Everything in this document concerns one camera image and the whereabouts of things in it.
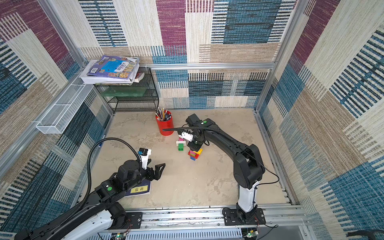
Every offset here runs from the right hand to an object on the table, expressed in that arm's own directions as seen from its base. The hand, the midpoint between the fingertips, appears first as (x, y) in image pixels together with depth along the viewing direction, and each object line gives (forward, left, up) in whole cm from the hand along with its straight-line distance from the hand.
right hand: (197, 146), depth 87 cm
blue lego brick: (-3, +3, -9) cm, 10 cm away
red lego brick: (-3, +1, -5) cm, 6 cm away
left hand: (-12, +20, +4) cm, 23 cm away
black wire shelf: (+44, +37, -4) cm, 57 cm away
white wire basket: (0, +65, +24) cm, 70 cm away
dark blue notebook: (-20, +29, -9) cm, 36 cm away
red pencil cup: (+19, +21, -3) cm, 29 cm away
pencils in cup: (+23, +23, +3) cm, 32 cm away
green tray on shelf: (+35, +47, +13) cm, 60 cm away
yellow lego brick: (-4, -1, 0) cm, 4 cm away
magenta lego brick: (-3, +3, -2) cm, 4 cm away
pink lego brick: (+10, +11, -8) cm, 17 cm away
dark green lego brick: (+5, +11, -9) cm, 15 cm away
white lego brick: (+9, +13, -8) cm, 17 cm away
